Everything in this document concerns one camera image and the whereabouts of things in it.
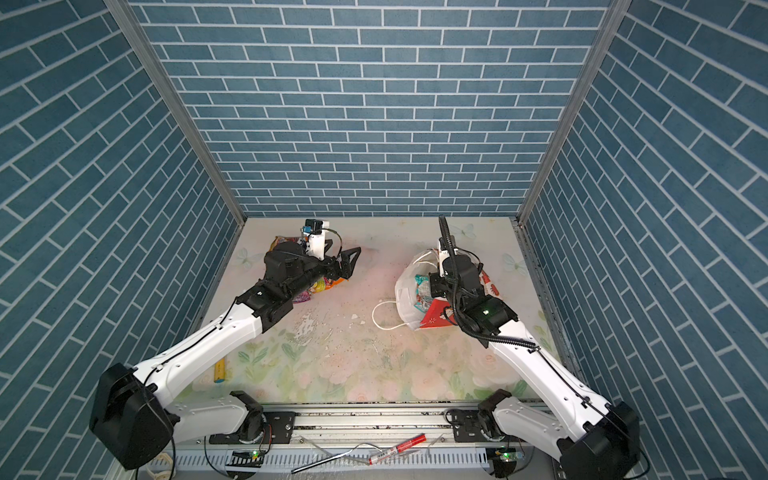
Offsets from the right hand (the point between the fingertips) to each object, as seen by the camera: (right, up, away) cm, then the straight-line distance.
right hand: (437, 261), depth 77 cm
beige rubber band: (-62, -47, -12) cm, 79 cm away
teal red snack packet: (-3, -10, +12) cm, 16 cm away
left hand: (-23, +4, -1) cm, 23 cm away
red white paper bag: (+1, -14, +2) cm, 14 cm away
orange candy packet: (-55, +6, +33) cm, 65 cm away
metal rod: (-29, -47, -8) cm, 55 cm away
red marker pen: (-10, -44, -7) cm, 46 cm away
